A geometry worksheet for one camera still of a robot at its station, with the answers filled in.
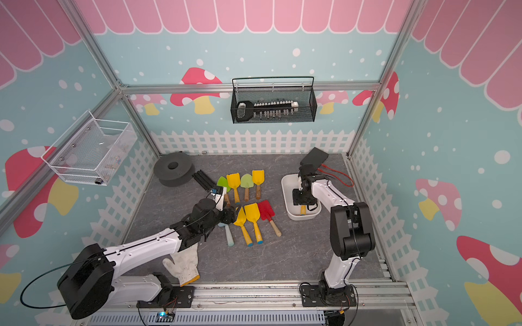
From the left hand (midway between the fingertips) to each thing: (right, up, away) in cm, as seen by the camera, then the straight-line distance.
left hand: (234, 207), depth 85 cm
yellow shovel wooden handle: (+9, +4, +17) cm, 20 cm away
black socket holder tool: (+4, +42, +5) cm, 43 cm away
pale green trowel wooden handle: (+3, +4, +17) cm, 18 cm away
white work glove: (-19, -23, -3) cm, 30 cm away
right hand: (+29, +2, +10) cm, 31 cm away
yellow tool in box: (+7, -5, +12) cm, 14 cm away
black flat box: (+43, +24, +36) cm, 61 cm away
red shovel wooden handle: (+17, -10, +4) cm, 20 cm away
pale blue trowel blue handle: (-4, -12, +4) cm, 13 cm away
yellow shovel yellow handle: (-4, +10, +24) cm, 27 cm away
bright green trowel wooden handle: (-10, +10, +22) cm, 26 cm away
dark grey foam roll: (-35, +17, +22) cm, 45 cm away
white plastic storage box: (+26, +10, +21) cm, 35 cm away
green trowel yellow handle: (+31, -3, +10) cm, 32 cm away
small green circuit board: (-24, -38, -12) cm, 46 cm away
